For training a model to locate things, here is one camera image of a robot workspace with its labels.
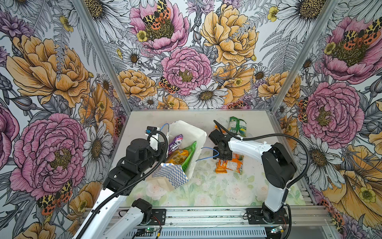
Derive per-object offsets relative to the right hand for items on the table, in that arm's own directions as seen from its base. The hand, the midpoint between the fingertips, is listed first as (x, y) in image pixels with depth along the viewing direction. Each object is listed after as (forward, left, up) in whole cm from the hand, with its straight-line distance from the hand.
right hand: (221, 161), depth 91 cm
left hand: (-5, +29, +24) cm, 38 cm away
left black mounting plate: (-28, +35, -3) cm, 44 cm away
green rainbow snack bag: (+27, -15, 0) cm, 31 cm away
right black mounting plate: (-29, -14, 0) cm, 32 cm away
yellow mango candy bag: (-1, +25, +8) cm, 26 cm away
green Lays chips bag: (+3, +18, +10) cm, 20 cm away
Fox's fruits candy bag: (-2, -8, 0) cm, 8 cm away
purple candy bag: (+6, +27, +11) cm, 29 cm away
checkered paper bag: (-14, +27, +14) cm, 33 cm away
